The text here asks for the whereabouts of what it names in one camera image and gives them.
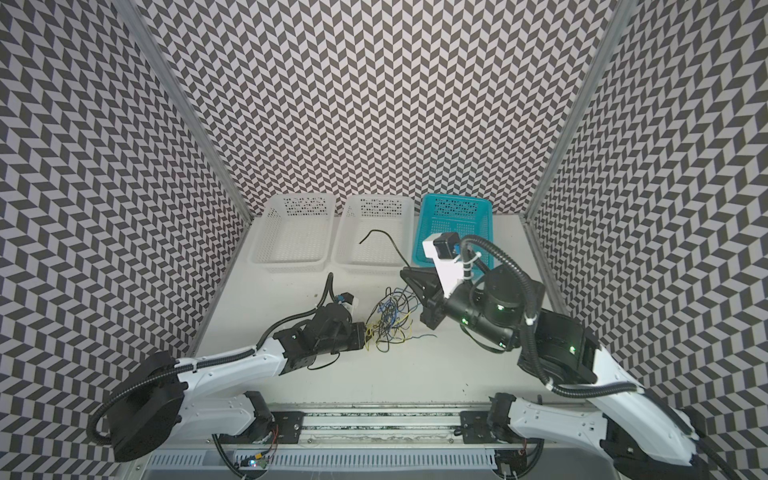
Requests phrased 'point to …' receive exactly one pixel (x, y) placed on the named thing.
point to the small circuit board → (259, 462)
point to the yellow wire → (401, 329)
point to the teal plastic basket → (463, 215)
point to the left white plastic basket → (294, 234)
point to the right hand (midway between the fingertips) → (407, 271)
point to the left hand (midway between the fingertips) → (376, 333)
